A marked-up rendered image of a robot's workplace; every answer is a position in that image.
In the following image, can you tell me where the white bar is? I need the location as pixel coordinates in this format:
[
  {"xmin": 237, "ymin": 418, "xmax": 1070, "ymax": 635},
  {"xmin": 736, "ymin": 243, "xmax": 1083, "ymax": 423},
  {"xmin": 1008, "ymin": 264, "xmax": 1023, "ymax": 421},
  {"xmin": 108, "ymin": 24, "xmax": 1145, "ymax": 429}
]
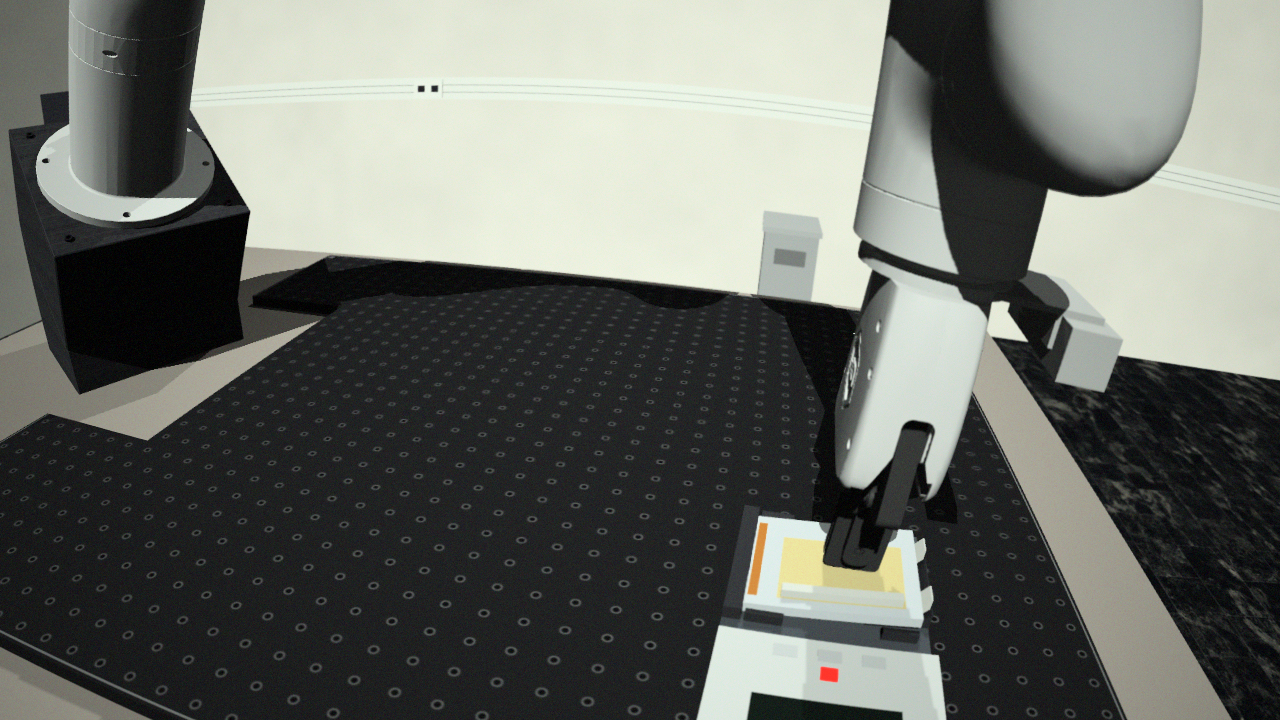
[{"xmin": 781, "ymin": 582, "xmax": 905, "ymax": 607}]

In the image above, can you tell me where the white cassette with yellow panel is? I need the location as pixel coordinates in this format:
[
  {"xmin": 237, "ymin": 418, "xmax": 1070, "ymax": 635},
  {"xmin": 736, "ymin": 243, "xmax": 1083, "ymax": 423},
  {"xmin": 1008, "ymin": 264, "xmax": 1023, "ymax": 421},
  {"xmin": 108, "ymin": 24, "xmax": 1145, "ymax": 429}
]
[{"xmin": 742, "ymin": 516, "xmax": 924, "ymax": 628}]

